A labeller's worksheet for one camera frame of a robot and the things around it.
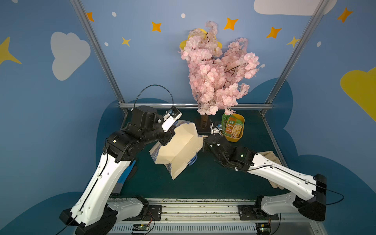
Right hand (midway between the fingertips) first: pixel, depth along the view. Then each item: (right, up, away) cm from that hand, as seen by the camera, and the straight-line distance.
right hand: (206, 137), depth 73 cm
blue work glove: (-49, -29, +7) cm, 57 cm away
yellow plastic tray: (+30, +13, +39) cm, 51 cm away
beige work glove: (+45, -14, +23) cm, 53 cm away
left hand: (-16, +7, -11) cm, 21 cm away
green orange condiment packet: (+18, +8, +29) cm, 35 cm away
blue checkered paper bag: (-14, -10, +20) cm, 27 cm away
